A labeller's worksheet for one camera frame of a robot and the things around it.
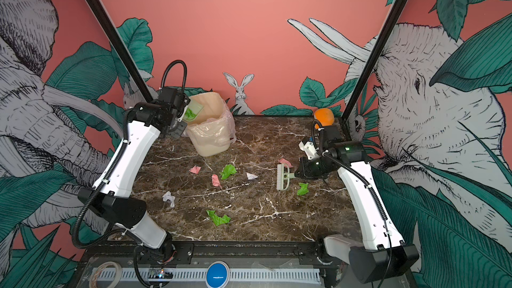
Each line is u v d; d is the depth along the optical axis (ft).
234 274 2.30
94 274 2.25
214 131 2.74
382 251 1.20
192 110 2.65
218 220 2.67
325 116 3.73
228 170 3.14
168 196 2.87
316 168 1.91
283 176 2.54
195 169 3.16
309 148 2.16
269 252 2.50
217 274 2.26
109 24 2.69
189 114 2.61
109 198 1.36
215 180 3.05
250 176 3.13
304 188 2.97
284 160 3.32
